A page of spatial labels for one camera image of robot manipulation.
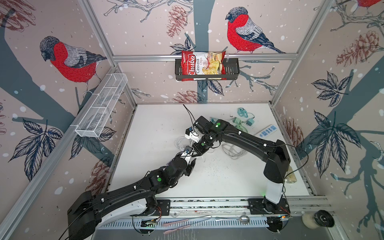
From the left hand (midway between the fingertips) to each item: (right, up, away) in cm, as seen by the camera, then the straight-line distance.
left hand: (192, 157), depth 77 cm
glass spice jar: (+54, -12, +3) cm, 56 cm away
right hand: (-1, 0, 0) cm, 1 cm away
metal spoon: (+25, -27, -8) cm, 37 cm away
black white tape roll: (+54, -21, -16) cm, 60 cm away
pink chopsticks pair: (-11, -29, -7) cm, 32 cm away
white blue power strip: (+51, +11, +24) cm, 58 cm away
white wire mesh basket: (-48, +21, -3) cm, 52 cm away
